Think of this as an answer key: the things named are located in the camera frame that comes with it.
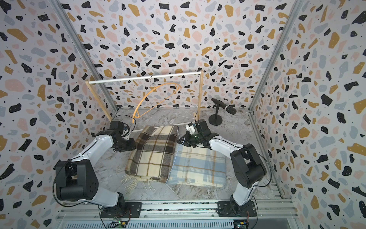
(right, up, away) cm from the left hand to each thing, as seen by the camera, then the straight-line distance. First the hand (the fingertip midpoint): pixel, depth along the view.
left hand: (133, 146), depth 89 cm
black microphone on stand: (+56, +17, +24) cm, 63 cm away
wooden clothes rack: (+43, +43, +22) cm, 64 cm away
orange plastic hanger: (+7, +19, -9) cm, 22 cm away
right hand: (+28, +4, -5) cm, 29 cm away
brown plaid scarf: (+12, -8, -3) cm, 14 cm away
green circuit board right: (+61, -36, -17) cm, 73 cm away
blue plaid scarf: (+41, -12, -1) cm, 42 cm away
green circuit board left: (0, -35, -18) cm, 40 cm away
